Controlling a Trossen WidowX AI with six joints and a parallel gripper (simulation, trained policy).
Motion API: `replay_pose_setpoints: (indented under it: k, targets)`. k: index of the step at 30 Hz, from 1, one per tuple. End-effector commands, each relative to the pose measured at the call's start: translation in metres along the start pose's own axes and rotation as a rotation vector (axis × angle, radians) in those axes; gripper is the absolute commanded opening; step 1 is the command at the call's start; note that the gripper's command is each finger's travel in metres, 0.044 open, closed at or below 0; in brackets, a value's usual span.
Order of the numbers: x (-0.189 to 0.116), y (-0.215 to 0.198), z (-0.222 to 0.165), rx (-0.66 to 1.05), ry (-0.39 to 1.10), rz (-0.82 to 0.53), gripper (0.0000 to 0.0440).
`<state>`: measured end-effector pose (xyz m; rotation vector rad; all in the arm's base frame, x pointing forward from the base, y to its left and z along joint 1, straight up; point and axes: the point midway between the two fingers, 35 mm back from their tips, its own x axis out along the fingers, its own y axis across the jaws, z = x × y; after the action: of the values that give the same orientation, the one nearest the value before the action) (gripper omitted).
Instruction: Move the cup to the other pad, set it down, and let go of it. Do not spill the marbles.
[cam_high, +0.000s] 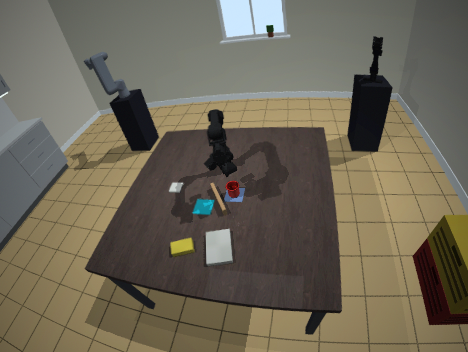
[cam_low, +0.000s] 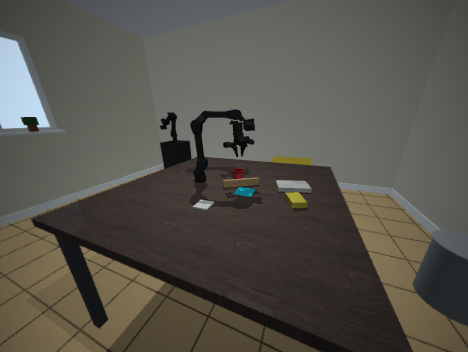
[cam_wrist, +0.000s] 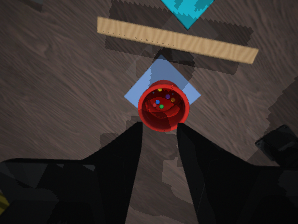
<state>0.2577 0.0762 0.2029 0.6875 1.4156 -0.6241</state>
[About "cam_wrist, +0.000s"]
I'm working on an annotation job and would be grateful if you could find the red translucent cup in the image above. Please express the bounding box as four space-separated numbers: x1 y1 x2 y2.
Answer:
138 80 190 132

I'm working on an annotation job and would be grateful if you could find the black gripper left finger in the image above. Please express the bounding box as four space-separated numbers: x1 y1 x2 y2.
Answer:
0 122 143 224

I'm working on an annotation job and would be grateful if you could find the tan flat bar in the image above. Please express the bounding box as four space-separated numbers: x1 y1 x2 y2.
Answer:
97 16 259 64

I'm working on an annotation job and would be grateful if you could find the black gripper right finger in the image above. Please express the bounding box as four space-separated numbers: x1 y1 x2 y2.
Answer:
177 123 298 224

